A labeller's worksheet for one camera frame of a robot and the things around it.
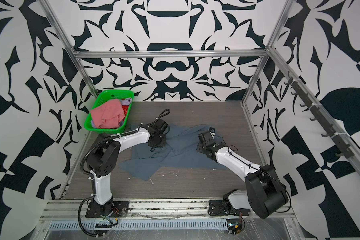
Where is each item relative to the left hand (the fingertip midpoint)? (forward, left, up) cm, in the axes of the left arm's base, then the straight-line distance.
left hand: (163, 141), depth 95 cm
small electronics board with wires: (-44, -35, -4) cm, 57 cm away
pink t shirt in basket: (+15, +35, +9) cm, 39 cm away
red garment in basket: (+22, +26, +7) cm, 35 cm away
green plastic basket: (+36, +46, +5) cm, 59 cm away
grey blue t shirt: (-13, +12, -3) cm, 17 cm away
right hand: (-5, -23, +4) cm, 24 cm away
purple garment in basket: (+27, +26, +8) cm, 38 cm away
